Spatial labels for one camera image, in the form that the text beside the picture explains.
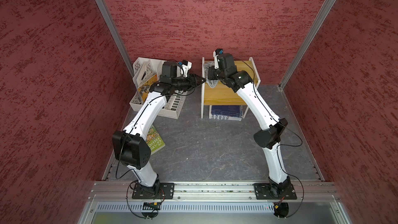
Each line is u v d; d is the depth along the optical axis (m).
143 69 0.95
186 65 0.71
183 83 0.67
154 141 0.88
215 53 0.71
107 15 0.81
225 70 0.60
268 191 0.72
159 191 0.72
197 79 0.69
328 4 0.78
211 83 0.74
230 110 0.98
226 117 0.99
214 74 0.71
